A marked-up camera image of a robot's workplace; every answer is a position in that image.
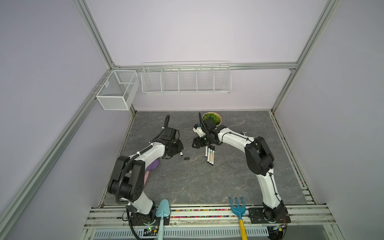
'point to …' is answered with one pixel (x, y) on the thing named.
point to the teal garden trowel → (163, 210)
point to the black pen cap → (186, 158)
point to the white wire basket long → (186, 77)
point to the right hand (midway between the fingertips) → (196, 145)
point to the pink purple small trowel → (152, 166)
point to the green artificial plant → (215, 118)
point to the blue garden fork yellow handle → (240, 210)
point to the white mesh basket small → (119, 90)
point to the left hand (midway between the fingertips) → (182, 149)
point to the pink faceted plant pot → (216, 114)
